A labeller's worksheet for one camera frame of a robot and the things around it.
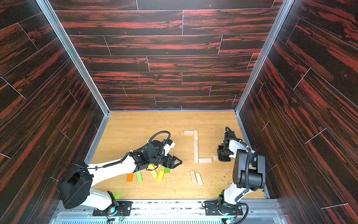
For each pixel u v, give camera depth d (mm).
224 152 796
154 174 860
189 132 1046
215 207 735
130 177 842
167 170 885
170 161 704
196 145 983
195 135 1040
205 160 904
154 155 654
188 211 736
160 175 854
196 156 931
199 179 830
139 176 842
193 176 842
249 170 407
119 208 720
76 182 464
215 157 931
